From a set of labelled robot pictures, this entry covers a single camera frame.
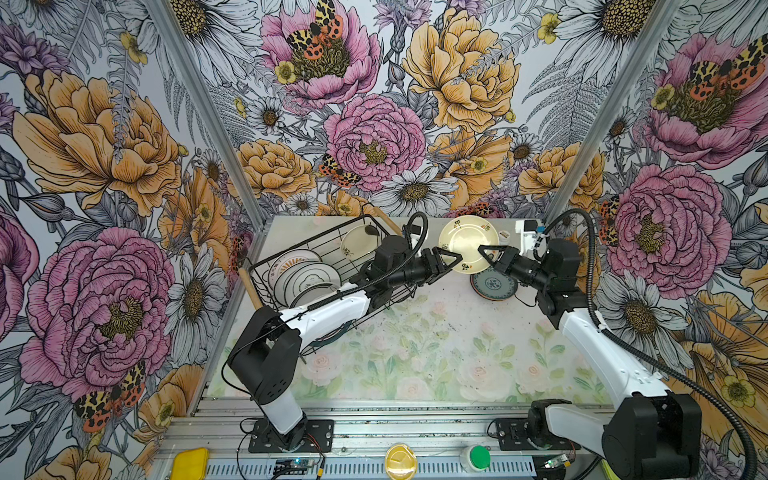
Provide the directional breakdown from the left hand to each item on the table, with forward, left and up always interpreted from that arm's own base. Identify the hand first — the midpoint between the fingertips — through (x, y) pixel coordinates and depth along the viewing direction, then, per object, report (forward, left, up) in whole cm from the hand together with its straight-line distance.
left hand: (459, 269), depth 75 cm
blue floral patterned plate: (+12, -18, -25) cm, 33 cm away
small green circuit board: (-36, +40, -27) cm, 60 cm away
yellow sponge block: (-36, +64, -26) cm, 78 cm away
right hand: (+3, -6, +1) cm, 7 cm away
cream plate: (+21, +27, -14) cm, 38 cm away
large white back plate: (+8, +40, -14) cm, 43 cm away
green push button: (-37, -1, -16) cm, 40 cm away
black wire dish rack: (+24, +38, -17) cm, 48 cm away
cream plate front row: (+8, -2, +3) cm, 9 cm away
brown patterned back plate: (+13, +48, -13) cm, 52 cm away
